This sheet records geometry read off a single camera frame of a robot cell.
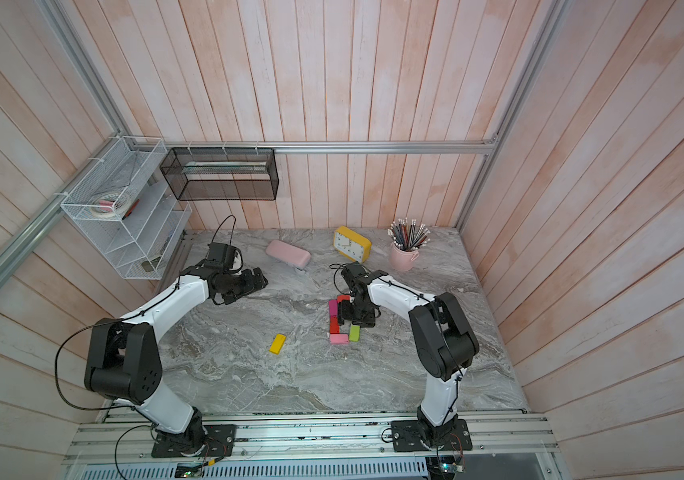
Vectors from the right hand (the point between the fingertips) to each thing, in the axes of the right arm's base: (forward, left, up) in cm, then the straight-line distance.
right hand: (347, 321), depth 93 cm
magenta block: (+6, +5, -2) cm, 8 cm away
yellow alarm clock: (+28, -1, +5) cm, 29 cm away
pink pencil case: (+27, +22, +2) cm, 35 cm away
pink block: (-5, +3, -3) cm, 6 cm away
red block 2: (0, +4, -2) cm, 5 cm away
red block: (+10, +2, -2) cm, 11 cm away
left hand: (+6, +28, +8) cm, 30 cm away
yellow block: (-7, +22, -1) cm, 23 cm away
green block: (-4, -2, 0) cm, 5 cm away
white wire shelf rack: (+8, +56, +28) cm, 63 cm away
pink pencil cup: (+22, -19, +4) cm, 30 cm away
